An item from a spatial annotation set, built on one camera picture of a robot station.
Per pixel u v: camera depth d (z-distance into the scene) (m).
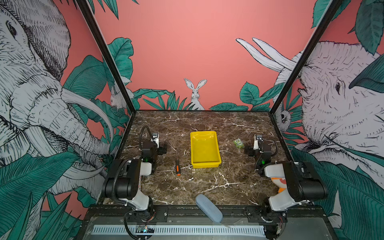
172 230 0.70
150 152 0.73
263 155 0.72
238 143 1.01
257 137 0.83
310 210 0.78
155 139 0.82
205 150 0.98
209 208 0.75
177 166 0.88
